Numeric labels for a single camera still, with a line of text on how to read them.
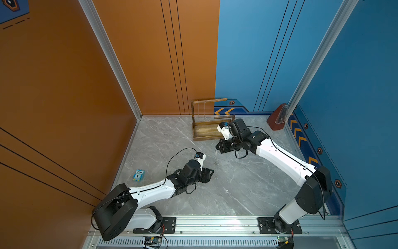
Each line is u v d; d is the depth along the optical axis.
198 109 1.00
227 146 0.70
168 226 0.74
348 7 0.69
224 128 0.72
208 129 1.11
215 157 0.99
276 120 1.06
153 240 0.72
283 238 0.72
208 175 0.76
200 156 0.74
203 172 0.73
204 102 0.96
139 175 0.89
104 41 0.80
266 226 0.72
